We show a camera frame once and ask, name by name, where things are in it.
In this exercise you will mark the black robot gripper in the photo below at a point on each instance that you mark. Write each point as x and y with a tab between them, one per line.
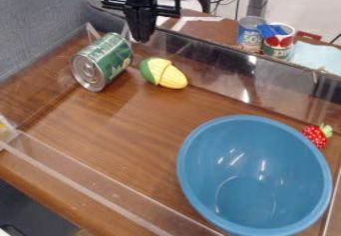
152	9

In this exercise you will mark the green tin can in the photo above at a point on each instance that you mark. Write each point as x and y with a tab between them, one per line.
102	61

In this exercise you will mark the yellow green toy corn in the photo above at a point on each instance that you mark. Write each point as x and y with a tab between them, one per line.
162	73

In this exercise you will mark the blue plastic bowl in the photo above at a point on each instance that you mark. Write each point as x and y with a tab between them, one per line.
253	176

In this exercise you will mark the red toy strawberry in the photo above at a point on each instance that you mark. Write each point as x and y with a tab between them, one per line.
318	134

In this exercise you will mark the blue soup can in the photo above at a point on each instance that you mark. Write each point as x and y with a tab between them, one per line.
249	38

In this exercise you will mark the grey metal pole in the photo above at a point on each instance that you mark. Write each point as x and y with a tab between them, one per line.
257	8

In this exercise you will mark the red white tomato can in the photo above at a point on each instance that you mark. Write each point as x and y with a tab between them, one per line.
278	45

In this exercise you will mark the light blue cloth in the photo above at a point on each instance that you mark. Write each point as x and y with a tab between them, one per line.
317	57

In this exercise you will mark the clear acrylic back wall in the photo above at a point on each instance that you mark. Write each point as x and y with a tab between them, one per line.
227	76

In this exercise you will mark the clear acrylic wall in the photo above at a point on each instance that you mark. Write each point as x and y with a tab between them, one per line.
103	189
227	76

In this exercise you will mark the clear acrylic front wall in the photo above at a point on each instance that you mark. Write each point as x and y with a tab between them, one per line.
103	189

